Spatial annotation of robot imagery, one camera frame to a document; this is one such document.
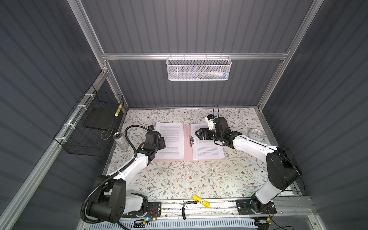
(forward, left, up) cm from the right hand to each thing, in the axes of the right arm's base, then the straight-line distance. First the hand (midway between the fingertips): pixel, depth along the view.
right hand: (201, 133), depth 89 cm
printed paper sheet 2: (-4, -3, -13) cm, 14 cm away
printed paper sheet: (+8, +20, -11) cm, 24 cm away
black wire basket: (-9, +59, +16) cm, 62 cm away
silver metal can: (-6, +49, +1) cm, 50 cm away
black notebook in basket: (0, +56, +16) cm, 58 cm away
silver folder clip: (+1, +6, -12) cm, 14 cm away
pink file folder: (-5, +9, -13) cm, 16 cm away
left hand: (-3, +27, -2) cm, 28 cm away
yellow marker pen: (-35, +3, -11) cm, 37 cm away
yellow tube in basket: (+6, +48, +16) cm, 51 cm away
